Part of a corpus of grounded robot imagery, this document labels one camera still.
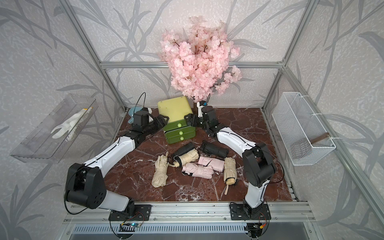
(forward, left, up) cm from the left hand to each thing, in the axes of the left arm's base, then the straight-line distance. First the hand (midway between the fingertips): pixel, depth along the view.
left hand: (167, 120), depth 86 cm
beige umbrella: (-25, +3, -17) cm, 31 cm away
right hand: (+2, -12, +1) cm, 13 cm away
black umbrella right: (-9, -26, -17) cm, 33 cm away
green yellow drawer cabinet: (-2, -5, -6) cm, 8 cm away
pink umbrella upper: (-20, -30, -17) cm, 40 cm away
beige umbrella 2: (-24, -36, -16) cm, 46 cm away
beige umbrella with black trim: (-14, -15, -16) cm, 26 cm away
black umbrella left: (-8, -8, -19) cm, 22 cm away
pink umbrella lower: (-23, -17, -16) cm, 33 cm away
